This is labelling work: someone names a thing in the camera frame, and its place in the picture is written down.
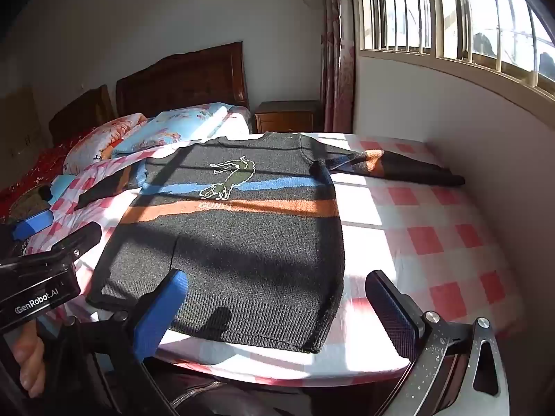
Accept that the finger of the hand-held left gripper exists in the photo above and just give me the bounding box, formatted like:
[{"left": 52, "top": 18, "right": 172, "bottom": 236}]
[
  {"left": 9, "top": 209, "right": 55, "bottom": 241},
  {"left": 26, "top": 221, "right": 102, "bottom": 269}
]

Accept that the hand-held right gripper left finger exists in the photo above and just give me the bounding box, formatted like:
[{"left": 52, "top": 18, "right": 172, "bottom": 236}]
[{"left": 87, "top": 269, "right": 189, "bottom": 416}]

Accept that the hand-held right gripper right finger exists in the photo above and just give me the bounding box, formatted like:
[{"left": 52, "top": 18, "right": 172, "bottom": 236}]
[{"left": 365, "top": 270, "right": 510, "bottom": 416}]

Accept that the black striped knit sweater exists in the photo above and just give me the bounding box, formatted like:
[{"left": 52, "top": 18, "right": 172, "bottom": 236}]
[{"left": 74, "top": 132, "right": 467, "bottom": 354}]

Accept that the person's left hand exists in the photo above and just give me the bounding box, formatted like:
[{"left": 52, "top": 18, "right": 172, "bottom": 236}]
[{"left": 12, "top": 323, "right": 46, "bottom": 399}]

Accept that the dark cloth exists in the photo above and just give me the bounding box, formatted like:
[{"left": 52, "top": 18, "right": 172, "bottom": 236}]
[{"left": 6, "top": 185, "right": 53, "bottom": 226}]

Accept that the red patterned blanket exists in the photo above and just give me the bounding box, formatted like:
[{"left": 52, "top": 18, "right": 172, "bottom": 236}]
[{"left": 0, "top": 128, "right": 98, "bottom": 222}]

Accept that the red white checkered bed sheet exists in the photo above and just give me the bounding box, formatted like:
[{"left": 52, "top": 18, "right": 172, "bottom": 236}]
[{"left": 26, "top": 113, "right": 527, "bottom": 388}]

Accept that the cardboard box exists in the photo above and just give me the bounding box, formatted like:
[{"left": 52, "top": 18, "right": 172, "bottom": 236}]
[{"left": 0, "top": 87, "right": 48, "bottom": 161}]

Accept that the orange white floral quilt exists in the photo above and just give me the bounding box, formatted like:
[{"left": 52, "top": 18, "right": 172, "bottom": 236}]
[{"left": 63, "top": 113, "right": 148, "bottom": 174}]

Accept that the small wooden headboard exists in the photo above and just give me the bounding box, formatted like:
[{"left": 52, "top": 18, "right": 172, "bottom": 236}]
[{"left": 48, "top": 84, "right": 116, "bottom": 146}]

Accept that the light blue printed pillow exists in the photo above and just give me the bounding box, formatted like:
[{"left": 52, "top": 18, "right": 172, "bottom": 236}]
[{"left": 110, "top": 102, "right": 252, "bottom": 159}]

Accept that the large wooden headboard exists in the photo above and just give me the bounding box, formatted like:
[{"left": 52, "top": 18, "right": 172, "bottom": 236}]
[{"left": 115, "top": 41, "right": 250, "bottom": 118}]

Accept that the wooden nightstand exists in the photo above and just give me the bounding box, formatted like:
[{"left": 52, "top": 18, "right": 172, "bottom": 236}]
[{"left": 254, "top": 99, "right": 324, "bottom": 135}]

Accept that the pink floral curtain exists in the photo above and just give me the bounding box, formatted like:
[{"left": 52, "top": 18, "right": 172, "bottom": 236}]
[{"left": 318, "top": 0, "right": 357, "bottom": 133}]

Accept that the barred window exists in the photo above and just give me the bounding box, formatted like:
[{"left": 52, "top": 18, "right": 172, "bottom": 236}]
[{"left": 349, "top": 0, "right": 555, "bottom": 105}]

